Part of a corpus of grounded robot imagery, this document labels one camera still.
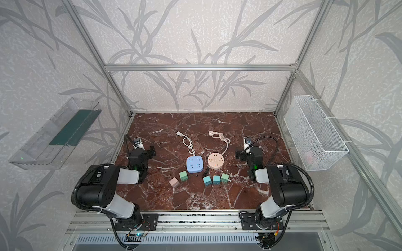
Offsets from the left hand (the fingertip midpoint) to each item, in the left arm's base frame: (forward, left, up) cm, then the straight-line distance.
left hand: (145, 140), depth 93 cm
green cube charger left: (-19, -24, -6) cm, 32 cm away
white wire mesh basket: (-18, -82, +28) cm, 89 cm away
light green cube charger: (-20, -48, -7) cm, 52 cm away
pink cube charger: (-23, -20, -6) cm, 31 cm away
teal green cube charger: (-21, -43, -6) cm, 48 cm away
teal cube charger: (-22, -38, -6) cm, 44 cm away
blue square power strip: (-12, -30, -7) cm, 33 cm away
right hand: (+1, -61, -1) cm, 61 cm away
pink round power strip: (-10, -43, -5) cm, 44 cm away
